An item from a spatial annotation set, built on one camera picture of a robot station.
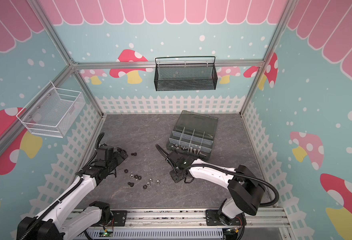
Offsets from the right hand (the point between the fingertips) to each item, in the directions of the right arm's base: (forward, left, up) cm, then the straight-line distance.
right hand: (176, 174), depth 84 cm
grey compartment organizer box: (+28, -11, -1) cm, 31 cm away
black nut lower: (-5, +18, -5) cm, 19 cm away
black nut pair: (0, +22, -4) cm, 22 cm away
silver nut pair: (-2, +15, -5) cm, 16 cm away
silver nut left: (0, +26, -4) cm, 26 cm away
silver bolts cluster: (+18, -9, -2) cm, 20 cm away
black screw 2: (+15, +28, -4) cm, 32 cm away
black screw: (-4, +26, -4) cm, 27 cm away
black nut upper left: (+4, +31, -4) cm, 31 cm away
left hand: (+8, +31, +5) cm, 33 cm away
